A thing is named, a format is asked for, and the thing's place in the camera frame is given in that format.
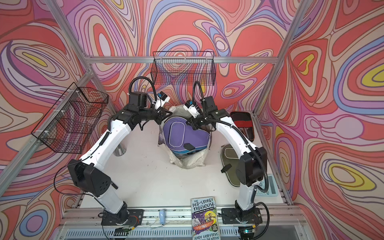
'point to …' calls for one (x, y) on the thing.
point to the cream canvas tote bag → (178, 160)
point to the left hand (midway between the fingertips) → (172, 112)
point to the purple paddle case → (180, 136)
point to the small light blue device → (162, 216)
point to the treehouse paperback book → (205, 224)
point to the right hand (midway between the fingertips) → (189, 125)
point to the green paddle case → (228, 156)
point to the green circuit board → (121, 231)
